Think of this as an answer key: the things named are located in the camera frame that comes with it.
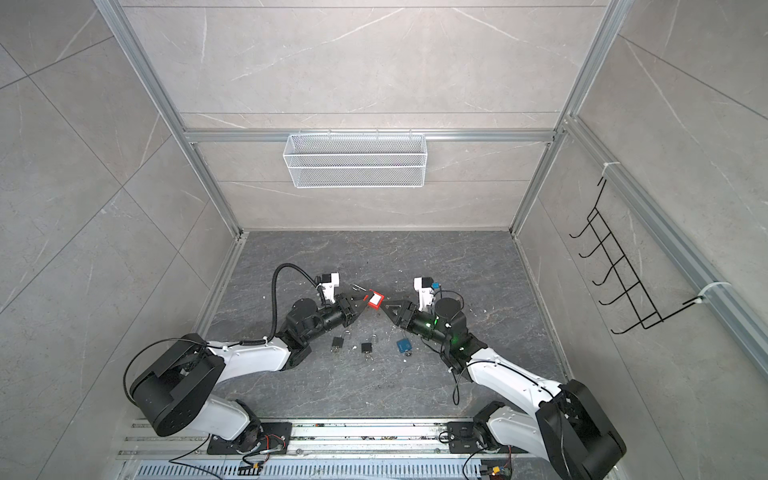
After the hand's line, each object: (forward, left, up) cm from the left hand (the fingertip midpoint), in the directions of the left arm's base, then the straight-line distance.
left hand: (374, 291), depth 77 cm
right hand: (-3, -2, -2) cm, 5 cm away
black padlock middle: (-7, +3, -21) cm, 22 cm away
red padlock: (-1, 0, -2) cm, 3 cm away
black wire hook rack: (+11, -59, +12) cm, 61 cm away
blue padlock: (-7, -9, -20) cm, 23 cm away
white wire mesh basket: (+48, +6, +8) cm, 49 cm away
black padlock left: (-5, +12, -22) cm, 26 cm away
